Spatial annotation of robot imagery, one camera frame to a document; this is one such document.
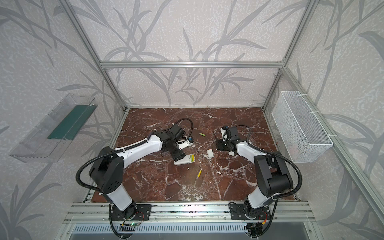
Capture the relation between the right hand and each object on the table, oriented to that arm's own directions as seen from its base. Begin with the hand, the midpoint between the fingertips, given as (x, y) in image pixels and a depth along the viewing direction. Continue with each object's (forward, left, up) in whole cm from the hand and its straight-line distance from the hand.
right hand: (219, 139), depth 95 cm
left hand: (-7, +23, +3) cm, 24 cm away
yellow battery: (-20, +13, -5) cm, 24 cm away
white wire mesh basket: (-17, -31, +29) cm, 46 cm away
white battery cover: (-7, +6, -6) cm, 11 cm away
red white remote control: (-11, +20, -3) cm, 23 cm away
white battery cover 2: (-7, -8, -6) cm, 12 cm away
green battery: (+8, +12, -5) cm, 15 cm away
